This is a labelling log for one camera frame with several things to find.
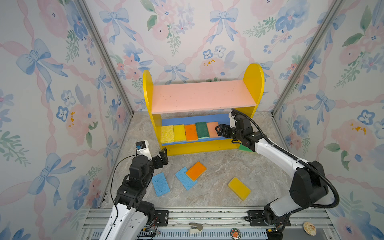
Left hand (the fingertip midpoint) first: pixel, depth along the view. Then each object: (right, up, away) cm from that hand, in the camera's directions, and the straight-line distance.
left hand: (158, 149), depth 73 cm
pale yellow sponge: (+19, -16, +16) cm, 29 cm away
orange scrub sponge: (+16, +7, +16) cm, 23 cm away
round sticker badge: (+37, -39, -3) cm, 54 cm away
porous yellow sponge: (+2, +7, +15) cm, 17 cm away
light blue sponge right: (+13, -20, +13) cm, 27 cm away
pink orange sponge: (+28, +11, +17) cm, 35 cm away
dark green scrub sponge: (+23, +9, +18) cm, 30 cm away
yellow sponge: (+43, -23, +9) cm, 49 cm away
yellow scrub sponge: (+9, +7, +16) cm, 19 cm away
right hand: (+33, +10, +14) cm, 37 cm away
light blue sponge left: (-1, -21, +11) cm, 24 cm away
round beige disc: (+73, -38, -1) cm, 82 cm away
